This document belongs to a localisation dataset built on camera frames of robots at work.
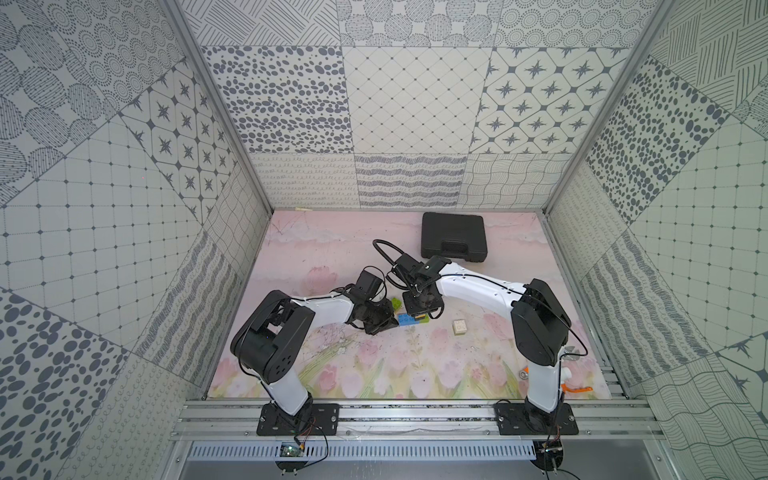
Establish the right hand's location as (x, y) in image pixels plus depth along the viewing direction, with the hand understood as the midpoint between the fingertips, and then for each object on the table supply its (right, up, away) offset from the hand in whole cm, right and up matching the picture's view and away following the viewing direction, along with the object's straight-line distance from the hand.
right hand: (420, 312), depth 88 cm
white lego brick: (+11, -4, -2) cm, 12 cm away
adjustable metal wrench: (+44, -11, -2) cm, 45 cm away
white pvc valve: (+38, -14, -9) cm, 42 cm away
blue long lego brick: (-4, -3, +3) cm, 6 cm away
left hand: (-4, -5, 0) cm, 6 cm away
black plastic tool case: (+14, +23, +20) cm, 33 cm away
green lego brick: (+2, -4, +4) cm, 6 cm away
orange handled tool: (+38, -18, -9) cm, 43 cm away
